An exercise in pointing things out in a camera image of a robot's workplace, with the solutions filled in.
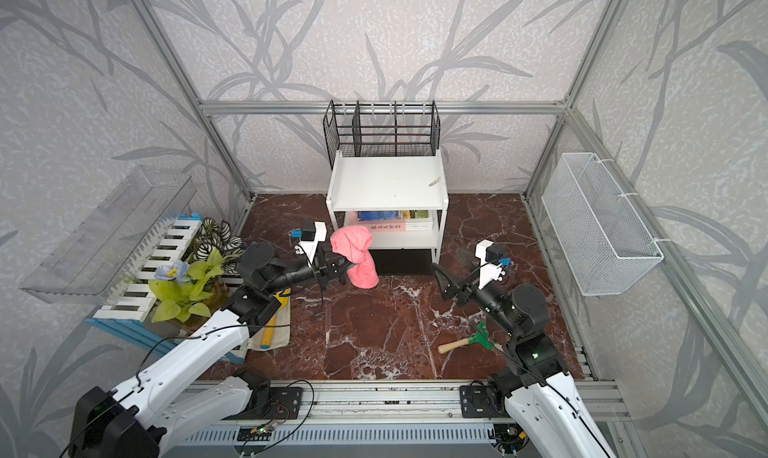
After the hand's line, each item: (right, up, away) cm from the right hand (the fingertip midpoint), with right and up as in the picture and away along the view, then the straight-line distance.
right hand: (445, 258), depth 65 cm
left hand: (-19, 0, -1) cm, 19 cm away
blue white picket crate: (-68, -10, -2) cm, 69 cm away
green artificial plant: (-62, -7, +4) cm, 63 cm away
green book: (-4, +10, +20) cm, 23 cm away
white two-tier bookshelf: (-10, +15, +9) cm, 20 cm away
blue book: (-17, +10, +20) cm, 28 cm away
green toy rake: (+13, -26, +21) cm, 36 cm away
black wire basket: (-17, +40, +37) cm, 57 cm away
